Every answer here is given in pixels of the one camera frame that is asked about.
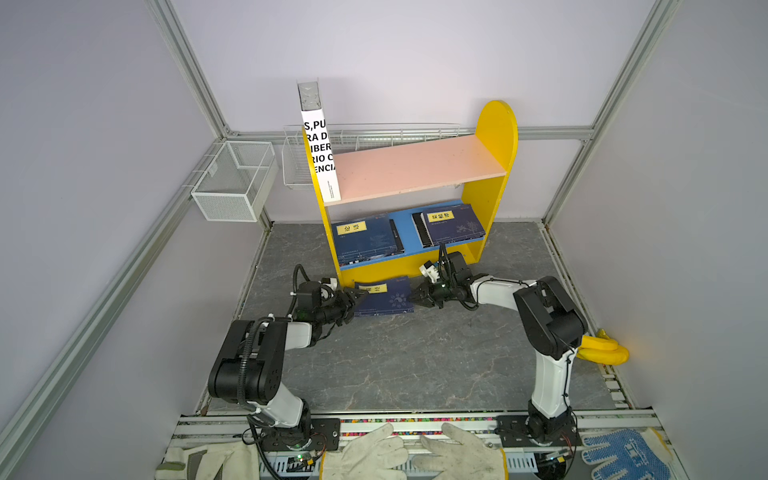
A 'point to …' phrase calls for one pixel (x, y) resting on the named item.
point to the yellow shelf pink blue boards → (404, 206)
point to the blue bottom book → (366, 239)
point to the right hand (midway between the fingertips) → (407, 302)
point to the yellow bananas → (603, 349)
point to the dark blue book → (385, 297)
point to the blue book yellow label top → (453, 224)
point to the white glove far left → (239, 461)
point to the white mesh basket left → (237, 183)
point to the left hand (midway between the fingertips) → (368, 301)
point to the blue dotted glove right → (639, 453)
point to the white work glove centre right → (464, 459)
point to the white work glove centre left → (374, 455)
